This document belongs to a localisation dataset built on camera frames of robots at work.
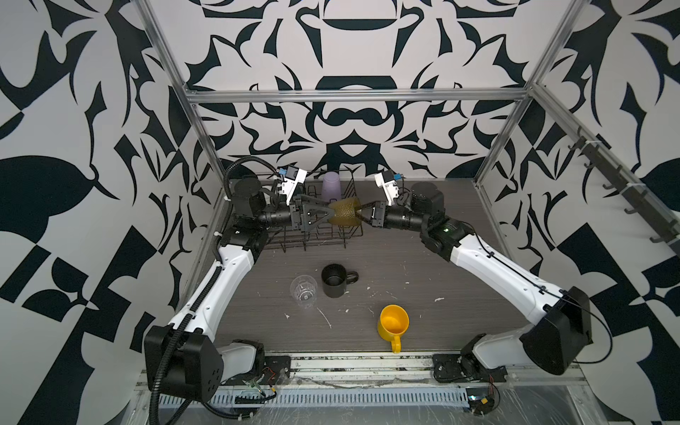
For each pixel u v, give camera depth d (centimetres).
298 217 58
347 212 63
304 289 89
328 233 98
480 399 71
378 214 62
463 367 69
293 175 60
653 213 54
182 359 39
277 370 74
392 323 82
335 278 89
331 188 101
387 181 66
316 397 65
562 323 40
